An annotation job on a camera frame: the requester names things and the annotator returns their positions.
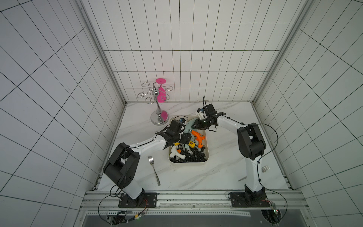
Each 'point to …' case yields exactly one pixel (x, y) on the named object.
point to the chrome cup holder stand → (160, 117)
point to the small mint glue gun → (188, 126)
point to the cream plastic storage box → (196, 152)
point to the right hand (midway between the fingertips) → (189, 127)
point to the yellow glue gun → (191, 144)
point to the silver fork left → (151, 161)
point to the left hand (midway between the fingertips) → (184, 138)
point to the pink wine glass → (161, 96)
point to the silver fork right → (263, 169)
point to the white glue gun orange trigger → (175, 152)
